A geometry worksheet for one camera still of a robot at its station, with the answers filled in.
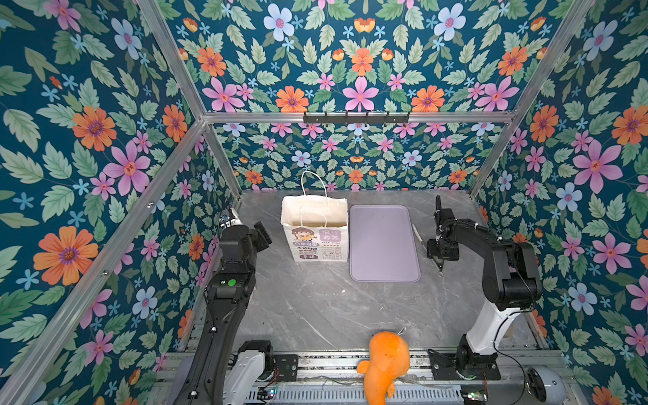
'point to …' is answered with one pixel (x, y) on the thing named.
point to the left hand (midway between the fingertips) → (253, 219)
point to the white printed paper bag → (317, 226)
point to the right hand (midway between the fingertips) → (439, 254)
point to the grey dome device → (544, 386)
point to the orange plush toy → (389, 359)
